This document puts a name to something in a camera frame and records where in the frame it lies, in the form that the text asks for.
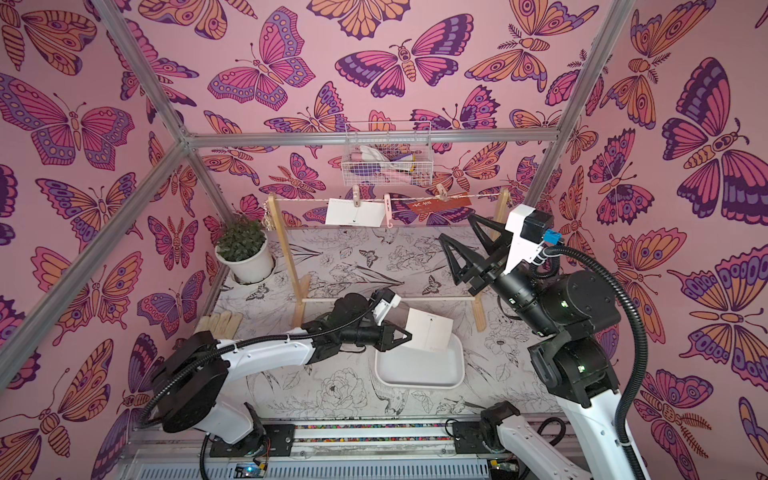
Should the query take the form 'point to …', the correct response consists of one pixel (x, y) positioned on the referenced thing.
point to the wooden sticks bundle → (223, 326)
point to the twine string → (403, 198)
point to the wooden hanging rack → (299, 286)
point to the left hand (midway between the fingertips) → (414, 339)
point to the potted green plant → (243, 245)
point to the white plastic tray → (406, 366)
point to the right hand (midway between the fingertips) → (463, 225)
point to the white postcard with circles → (429, 332)
